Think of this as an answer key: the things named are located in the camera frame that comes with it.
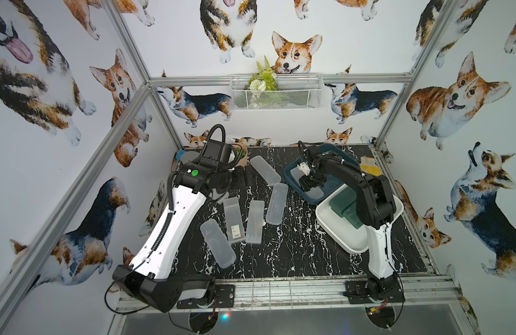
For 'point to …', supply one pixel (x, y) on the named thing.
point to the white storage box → (349, 236)
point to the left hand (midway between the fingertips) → (249, 176)
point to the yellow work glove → (369, 165)
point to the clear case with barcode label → (233, 219)
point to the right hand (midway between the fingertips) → (306, 183)
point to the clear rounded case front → (219, 248)
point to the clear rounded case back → (268, 172)
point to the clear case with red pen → (296, 174)
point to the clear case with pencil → (254, 228)
